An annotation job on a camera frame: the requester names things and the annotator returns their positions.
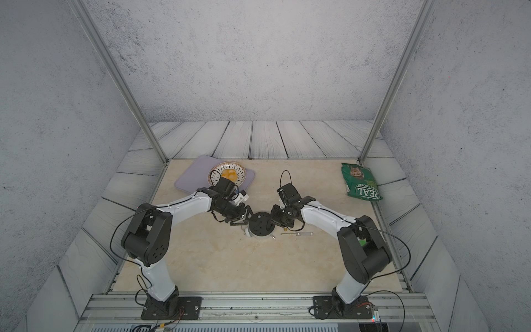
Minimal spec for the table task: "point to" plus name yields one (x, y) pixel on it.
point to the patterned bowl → (216, 172)
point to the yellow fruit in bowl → (230, 174)
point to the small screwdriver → (299, 234)
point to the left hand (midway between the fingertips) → (254, 221)
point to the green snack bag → (359, 182)
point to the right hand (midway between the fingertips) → (270, 220)
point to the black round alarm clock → (261, 226)
